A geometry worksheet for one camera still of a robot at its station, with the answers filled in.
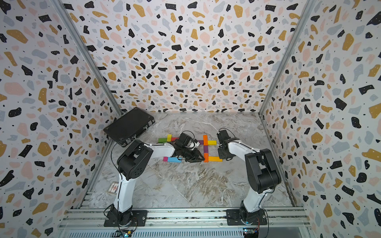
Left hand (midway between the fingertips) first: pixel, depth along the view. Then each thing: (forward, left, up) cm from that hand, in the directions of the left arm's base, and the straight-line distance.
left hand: (205, 160), depth 92 cm
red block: (+18, +22, -2) cm, 28 cm away
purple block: (+15, +3, -2) cm, 16 cm away
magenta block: (+3, +26, -2) cm, 26 cm away
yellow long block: (+19, +25, -3) cm, 32 cm away
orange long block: (+18, -1, -3) cm, 18 cm away
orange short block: (+3, -1, -2) cm, 3 cm away
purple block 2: (+9, -1, -3) cm, 10 cm away
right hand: (+5, -14, -2) cm, 15 cm away
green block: (+17, +30, -2) cm, 34 cm away
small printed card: (-16, +52, -1) cm, 54 cm away
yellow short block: (+15, -5, -3) cm, 16 cm away
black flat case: (+27, +54, +1) cm, 61 cm away
